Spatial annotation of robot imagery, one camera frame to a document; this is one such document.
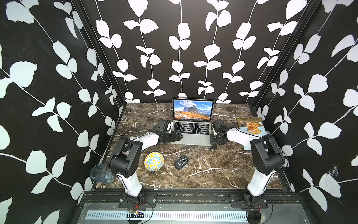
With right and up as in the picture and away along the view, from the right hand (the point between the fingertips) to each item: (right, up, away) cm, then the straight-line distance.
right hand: (211, 138), depth 97 cm
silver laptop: (-13, +15, +10) cm, 22 cm away
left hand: (-23, +3, -3) cm, 24 cm away
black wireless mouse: (-22, -13, -11) cm, 28 cm away
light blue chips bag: (+33, +9, +6) cm, 35 cm away
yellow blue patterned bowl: (-39, -13, -10) cm, 42 cm away
